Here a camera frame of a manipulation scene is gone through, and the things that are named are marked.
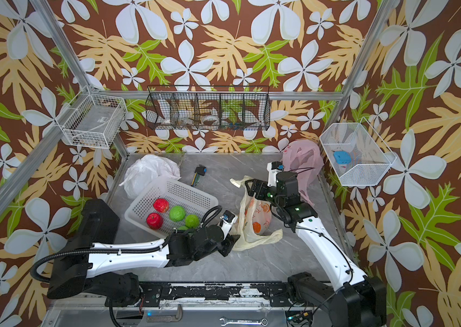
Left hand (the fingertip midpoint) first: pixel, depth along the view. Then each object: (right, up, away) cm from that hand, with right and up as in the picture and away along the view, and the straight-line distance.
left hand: (237, 232), depth 75 cm
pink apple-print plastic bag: (+40, +31, +40) cm, 65 cm away
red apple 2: (-35, +2, +11) cm, 37 cm away
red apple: (-34, +8, +17) cm, 39 cm away
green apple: (-19, +1, +13) cm, 23 cm away
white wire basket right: (+50, +30, +8) cm, 59 cm away
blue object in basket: (+45, +29, +9) cm, 54 cm away
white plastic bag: (-43, +24, +21) cm, 53 cm away
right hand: (+6, +18, +4) cm, 19 cm away
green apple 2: (-26, +4, +14) cm, 30 cm away
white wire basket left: (-61, +45, +11) cm, 77 cm away
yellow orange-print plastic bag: (+8, +3, +6) cm, 10 cm away
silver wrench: (+9, -29, -6) cm, 31 cm away
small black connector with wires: (-20, +24, +37) cm, 48 cm away
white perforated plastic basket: (-19, +9, +21) cm, 30 cm away
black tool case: (-54, +3, +3) cm, 54 cm away
